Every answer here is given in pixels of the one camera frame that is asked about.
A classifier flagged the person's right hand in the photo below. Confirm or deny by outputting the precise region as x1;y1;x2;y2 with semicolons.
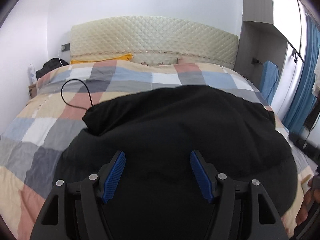
296;188;319;225

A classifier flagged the black jacket drawstring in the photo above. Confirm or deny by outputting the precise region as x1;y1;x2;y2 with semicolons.
60;78;93;111

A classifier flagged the grey white wardrobe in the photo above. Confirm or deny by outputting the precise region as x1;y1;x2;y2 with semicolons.
234;0;307;119

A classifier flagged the dark hanging garment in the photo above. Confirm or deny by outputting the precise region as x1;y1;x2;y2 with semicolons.
304;98;320;131

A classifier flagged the blue curtain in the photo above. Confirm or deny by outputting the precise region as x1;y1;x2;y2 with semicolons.
283;15;319;134

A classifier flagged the plaid checkered duvet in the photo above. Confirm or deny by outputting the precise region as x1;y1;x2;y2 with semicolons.
0;60;316;240

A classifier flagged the cream quilted headboard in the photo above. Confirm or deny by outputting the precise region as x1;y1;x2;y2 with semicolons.
70;16;239;68

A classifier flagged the beige floral pillow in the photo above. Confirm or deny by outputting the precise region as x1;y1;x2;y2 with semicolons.
131;54;178;66

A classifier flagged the brown cardboard box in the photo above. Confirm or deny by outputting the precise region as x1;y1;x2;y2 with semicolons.
28;84;37;99

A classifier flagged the black clothes pile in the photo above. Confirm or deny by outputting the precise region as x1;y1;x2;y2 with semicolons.
36;57;69;80

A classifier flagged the black puffer jacket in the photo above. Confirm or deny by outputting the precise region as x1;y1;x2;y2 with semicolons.
54;86;297;239

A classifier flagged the black wall socket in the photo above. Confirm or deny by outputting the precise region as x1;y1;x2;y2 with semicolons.
60;43;71;52

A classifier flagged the white spray bottle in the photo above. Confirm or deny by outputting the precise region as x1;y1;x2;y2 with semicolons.
28;63;37;85

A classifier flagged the yellow pillow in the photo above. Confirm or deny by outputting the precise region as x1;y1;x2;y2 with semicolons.
69;53;134;65

